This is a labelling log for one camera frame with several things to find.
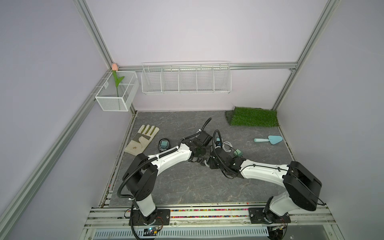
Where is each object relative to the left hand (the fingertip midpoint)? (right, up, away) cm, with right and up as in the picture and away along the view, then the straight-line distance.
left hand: (207, 153), depth 86 cm
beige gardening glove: (-46, +3, +15) cm, 49 cm away
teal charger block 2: (+6, +7, -9) cm, 13 cm away
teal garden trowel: (+47, +6, +17) cm, 50 cm away
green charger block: (+21, -1, +10) cm, 23 cm away
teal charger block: (-28, +4, +11) cm, 30 cm away
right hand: (+2, -3, +1) cm, 4 cm away
